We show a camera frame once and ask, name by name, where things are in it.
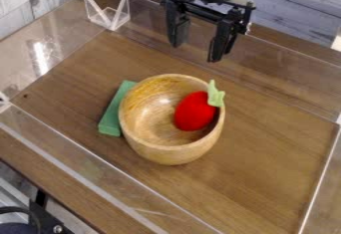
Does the black table clamp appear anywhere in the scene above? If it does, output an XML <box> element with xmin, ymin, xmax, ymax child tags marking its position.
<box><xmin>0</xmin><ymin>189</ymin><xmax>75</xmax><ymax>234</ymax></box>

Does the green rectangular block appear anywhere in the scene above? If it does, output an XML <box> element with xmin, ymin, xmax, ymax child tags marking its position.
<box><xmin>97</xmin><ymin>81</ymin><xmax>136</xmax><ymax>137</ymax></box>

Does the red felt strawberry toy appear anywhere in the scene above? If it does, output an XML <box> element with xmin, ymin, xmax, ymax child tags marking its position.
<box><xmin>172</xmin><ymin>80</ymin><xmax>224</xmax><ymax>131</ymax></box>

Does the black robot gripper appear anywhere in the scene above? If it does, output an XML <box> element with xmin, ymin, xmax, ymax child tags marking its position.
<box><xmin>166</xmin><ymin>0</ymin><xmax>255</xmax><ymax>63</ymax></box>

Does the brown wooden bowl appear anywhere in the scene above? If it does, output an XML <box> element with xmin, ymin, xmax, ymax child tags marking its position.
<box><xmin>119</xmin><ymin>74</ymin><xmax>224</xmax><ymax>165</ymax></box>

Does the clear acrylic tray wall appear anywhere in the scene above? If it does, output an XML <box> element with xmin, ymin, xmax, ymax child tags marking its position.
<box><xmin>0</xmin><ymin>0</ymin><xmax>341</xmax><ymax>234</ymax></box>

